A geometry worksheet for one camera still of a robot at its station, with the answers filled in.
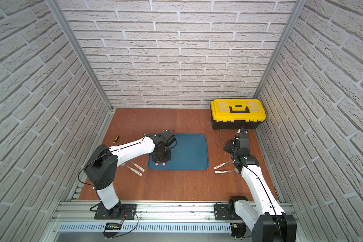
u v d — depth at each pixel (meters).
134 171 0.87
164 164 0.85
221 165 0.90
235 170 0.87
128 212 0.73
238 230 0.71
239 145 0.61
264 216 0.40
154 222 0.72
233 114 0.95
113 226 0.72
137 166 0.88
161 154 0.72
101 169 0.47
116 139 1.00
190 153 0.99
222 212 0.74
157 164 0.89
